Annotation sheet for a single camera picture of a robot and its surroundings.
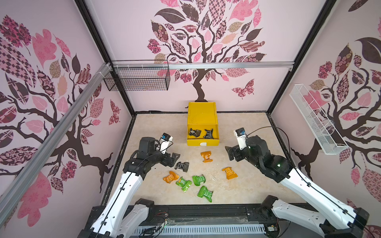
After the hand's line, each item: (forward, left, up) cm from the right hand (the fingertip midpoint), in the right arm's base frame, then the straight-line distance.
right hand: (234, 145), depth 73 cm
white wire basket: (0, -48, +1) cm, 48 cm away
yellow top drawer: (+6, +17, -4) cm, 18 cm away
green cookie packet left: (-11, +27, -22) cm, 37 cm away
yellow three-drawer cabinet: (+24, +15, -2) cm, 28 cm away
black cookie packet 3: (-1, +28, -22) cm, 35 cm away
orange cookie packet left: (-7, +34, -22) cm, 41 cm away
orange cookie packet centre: (+7, +13, -22) cm, 27 cm away
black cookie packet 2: (+14, +20, -7) cm, 25 cm away
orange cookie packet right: (-5, 0, -23) cm, 23 cm away
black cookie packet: (+12, +12, -6) cm, 18 cm away
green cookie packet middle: (-9, +19, -23) cm, 31 cm away
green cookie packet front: (-16, +16, -23) cm, 32 cm away
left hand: (-1, +33, -6) cm, 34 cm away
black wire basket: (+48, +56, +12) cm, 75 cm away
